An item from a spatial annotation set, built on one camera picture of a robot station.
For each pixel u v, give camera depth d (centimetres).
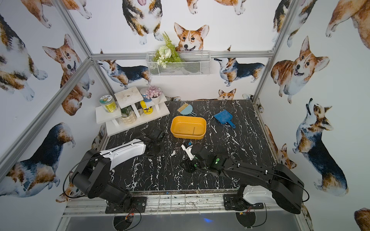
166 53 77
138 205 74
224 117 112
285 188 41
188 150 72
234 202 74
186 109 117
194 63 93
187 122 108
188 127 105
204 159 60
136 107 101
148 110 109
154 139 72
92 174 44
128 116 103
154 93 92
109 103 90
